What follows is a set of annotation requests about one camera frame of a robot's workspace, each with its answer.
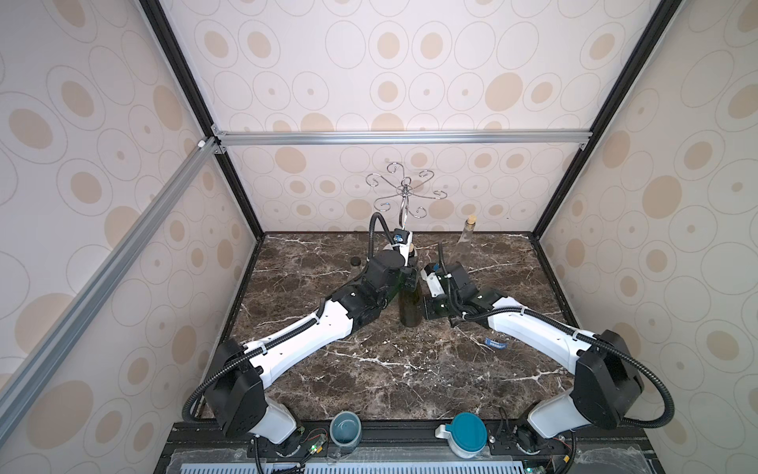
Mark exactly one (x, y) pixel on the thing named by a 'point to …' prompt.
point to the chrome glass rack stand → (407, 190)
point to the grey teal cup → (345, 430)
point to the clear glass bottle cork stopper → (471, 218)
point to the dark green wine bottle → (411, 304)
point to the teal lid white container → (467, 434)
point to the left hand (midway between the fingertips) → (425, 257)
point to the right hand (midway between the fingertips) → (427, 303)
